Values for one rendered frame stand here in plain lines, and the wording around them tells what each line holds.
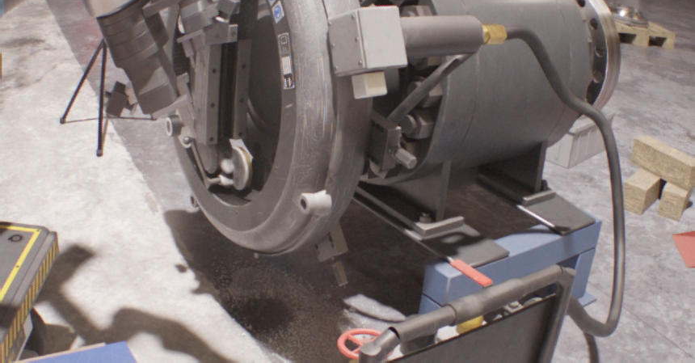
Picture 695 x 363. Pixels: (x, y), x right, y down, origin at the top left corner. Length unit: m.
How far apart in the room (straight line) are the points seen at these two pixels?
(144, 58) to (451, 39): 0.69
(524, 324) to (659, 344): 0.98
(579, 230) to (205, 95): 0.96
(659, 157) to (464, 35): 1.62
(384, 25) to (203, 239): 1.15
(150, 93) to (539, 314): 0.64
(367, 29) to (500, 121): 0.60
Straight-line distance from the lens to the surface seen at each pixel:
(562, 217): 2.05
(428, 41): 1.39
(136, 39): 0.88
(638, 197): 2.82
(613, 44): 2.23
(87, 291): 2.07
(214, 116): 1.73
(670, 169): 2.93
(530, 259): 1.91
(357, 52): 1.31
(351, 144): 1.43
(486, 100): 1.75
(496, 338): 1.13
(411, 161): 1.41
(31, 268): 1.54
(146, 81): 0.91
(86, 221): 2.42
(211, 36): 1.59
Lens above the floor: 1.09
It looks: 23 degrees down
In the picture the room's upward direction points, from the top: 5 degrees clockwise
